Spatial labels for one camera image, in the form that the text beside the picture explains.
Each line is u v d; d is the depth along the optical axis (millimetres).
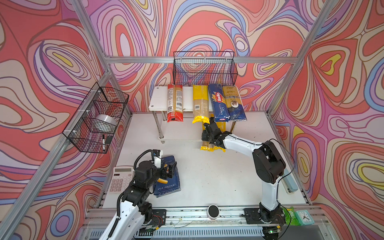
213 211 705
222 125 1006
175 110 703
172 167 702
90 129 736
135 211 529
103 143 719
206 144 888
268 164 506
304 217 718
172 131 993
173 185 776
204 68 964
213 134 732
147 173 582
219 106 703
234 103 734
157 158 656
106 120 734
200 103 734
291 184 784
